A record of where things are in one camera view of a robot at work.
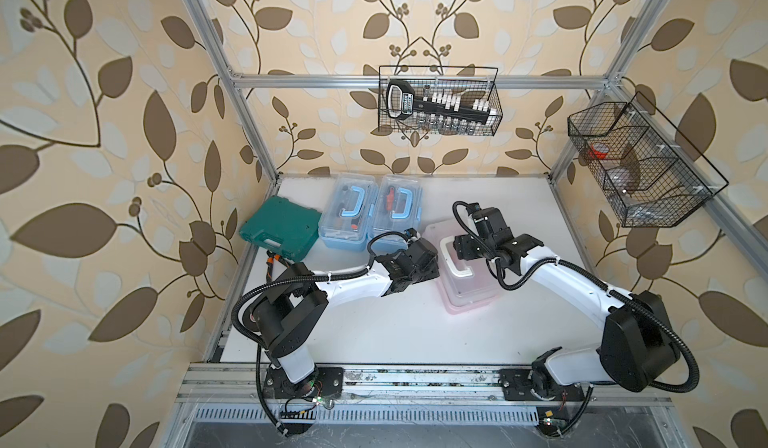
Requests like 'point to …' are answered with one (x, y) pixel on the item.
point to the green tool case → (284, 227)
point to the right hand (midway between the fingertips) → (465, 242)
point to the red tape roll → (595, 154)
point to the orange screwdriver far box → (390, 198)
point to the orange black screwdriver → (355, 224)
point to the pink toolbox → (465, 285)
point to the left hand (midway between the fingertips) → (434, 262)
